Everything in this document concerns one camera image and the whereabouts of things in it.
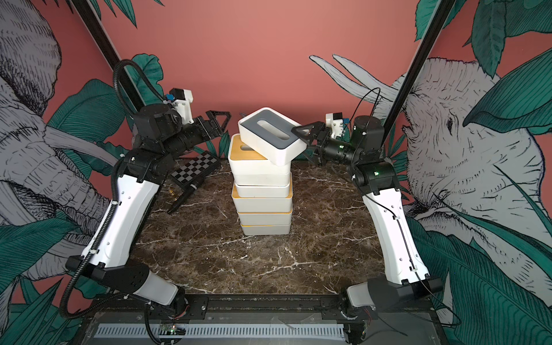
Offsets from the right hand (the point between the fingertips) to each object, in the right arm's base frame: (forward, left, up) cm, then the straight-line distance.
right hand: (293, 136), depth 56 cm
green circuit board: (-39, +40, -50) cm, 74 cm away
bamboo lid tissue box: (-4, +10, -28) cm, 30 cm away
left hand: (+8, +20, +2) cm, 22 cm away
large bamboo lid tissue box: (-4, +10, -37) cm, 38 cm away
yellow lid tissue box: (-4, +11, -48) cm, 49 cm away
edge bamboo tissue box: (-3, +3, -20) cm, 20 cm away
